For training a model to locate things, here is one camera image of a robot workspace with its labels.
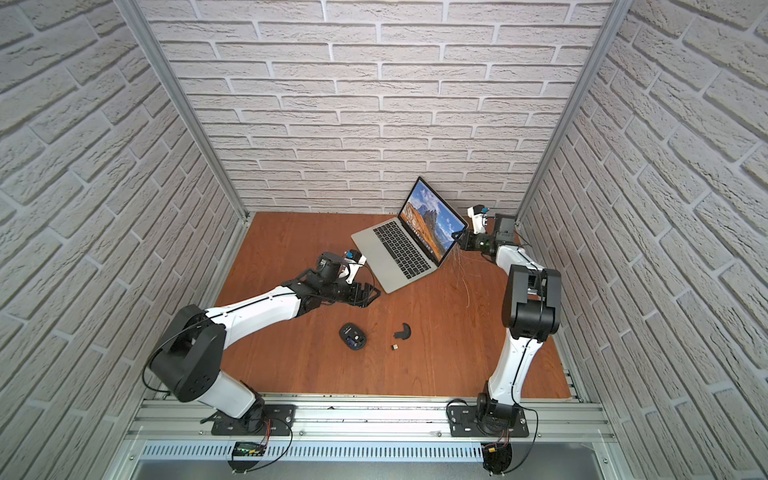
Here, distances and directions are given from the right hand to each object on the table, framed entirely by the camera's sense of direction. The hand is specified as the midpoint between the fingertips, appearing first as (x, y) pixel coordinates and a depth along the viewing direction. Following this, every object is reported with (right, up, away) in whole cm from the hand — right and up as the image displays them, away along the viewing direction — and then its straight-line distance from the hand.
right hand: (444, 232), depth 98 cm
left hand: (-25, -15, -11) cm, 31 cm away
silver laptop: (-13, -6, +11) cm, 18 cm away
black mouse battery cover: (-13, -31, -9) cm, 35 cm away
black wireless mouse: (-29, -31, -13) cm, 45 cm away
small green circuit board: (-53, -55, -26) cm, 81 cm away
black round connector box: (+8, -55, -28) cm, 63 cm away
